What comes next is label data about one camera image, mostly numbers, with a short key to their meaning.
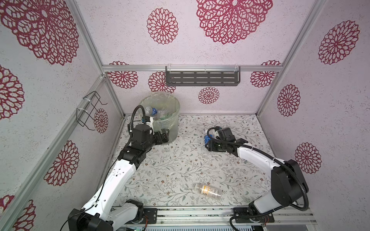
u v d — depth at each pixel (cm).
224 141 68
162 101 98
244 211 76
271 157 50
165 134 68
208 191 78
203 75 92
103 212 39
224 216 76
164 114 92
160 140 66
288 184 44
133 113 54
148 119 66
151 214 74
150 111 93
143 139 54
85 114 75
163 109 100
